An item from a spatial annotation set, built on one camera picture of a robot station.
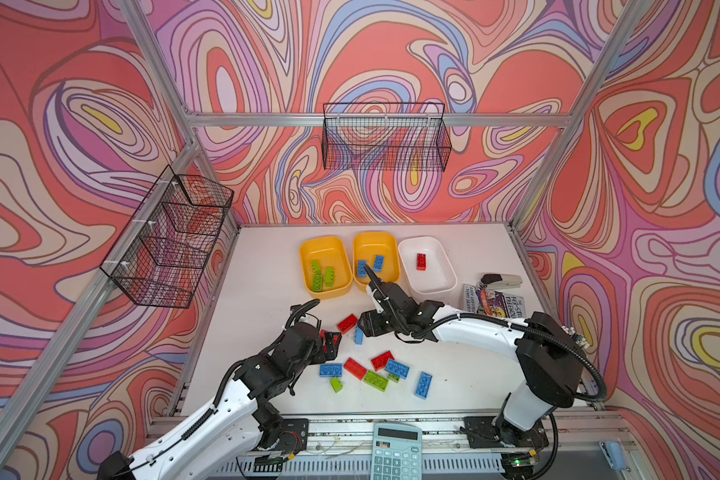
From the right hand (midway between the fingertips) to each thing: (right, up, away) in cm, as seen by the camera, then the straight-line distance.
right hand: (370, 327), depth 86 cm
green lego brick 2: (+2, -14, -3) cm, 15 cm away
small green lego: (-19, +16, +19) cm, 31 cm away
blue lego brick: (-11, -11, -3) cm, 16 cm away
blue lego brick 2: (+14, -15, -5) cm, 21 cm away
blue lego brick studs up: (+3, +18, +19) cm, 26 cm away
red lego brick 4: (+3, -10, -1) cm, 10 cm away
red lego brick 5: (-4, -11, -3) cm, 12 cm away
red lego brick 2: (-14, -3, +5) cm, 16 cm away
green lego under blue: (+7, -13, -4) cm, 15 cm away
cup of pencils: (+63, -2, +8) cm, 64 cm away
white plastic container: (+22, +17, +20) cm, 34 cm away
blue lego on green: (+7, -11, -3) cm, 13 cm away
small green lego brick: (-9, -14, -5) cm, 18 cm away
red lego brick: (+19, +19, +22) cm, 35 cm away
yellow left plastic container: (-15, +17, +20) cm, 31 cm away
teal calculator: (+6, -25, -16) cm, 31 cm away
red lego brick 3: (-7, -1, +5) cm, 9 cm away
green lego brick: (-18, +11, +16) cm, 26 cm away
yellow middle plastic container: (+4, +22, +25) cm, 34 cm away
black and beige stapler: (+43, +12, +14) cm, 46 cm away
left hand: (-12, -1, -6) cm, 13 cm away
